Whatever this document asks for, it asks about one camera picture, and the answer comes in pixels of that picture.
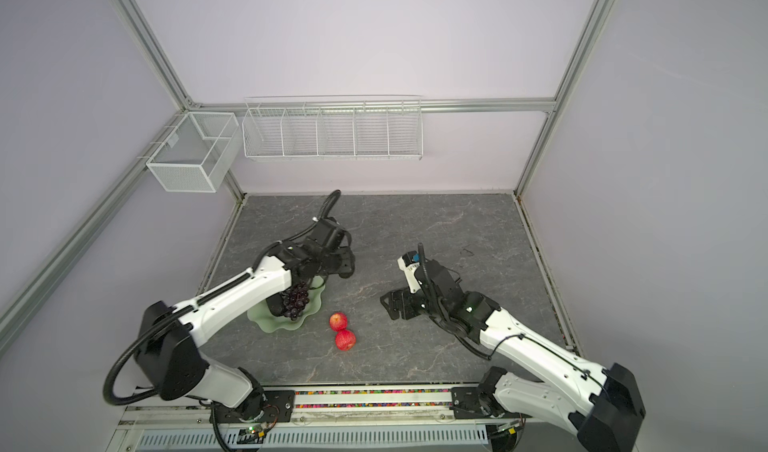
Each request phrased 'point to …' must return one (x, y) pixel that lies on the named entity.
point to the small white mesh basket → (194, 156)
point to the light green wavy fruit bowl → (270, 322)
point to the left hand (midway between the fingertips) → (353, 264)
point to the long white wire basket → (333, 128)
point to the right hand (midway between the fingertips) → (396, 298)
